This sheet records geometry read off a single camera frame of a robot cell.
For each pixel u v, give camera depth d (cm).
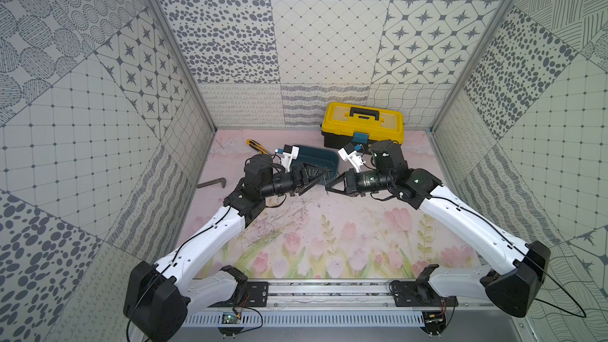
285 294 76
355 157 65
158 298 38
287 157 68
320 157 111
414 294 73
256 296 73
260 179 56
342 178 63
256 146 112
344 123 101
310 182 61
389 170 54
